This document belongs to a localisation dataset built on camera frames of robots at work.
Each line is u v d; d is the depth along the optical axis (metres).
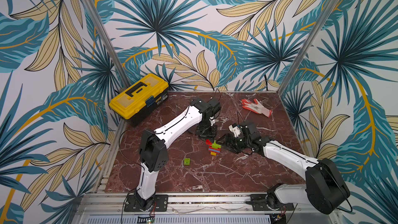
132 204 0.73
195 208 0.73
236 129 0.81
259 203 0.73
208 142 0.76
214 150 0.82
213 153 0.87
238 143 0.73
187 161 0.86
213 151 0.84
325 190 0.42
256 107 1.10
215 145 0.80
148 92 0.96
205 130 0.69
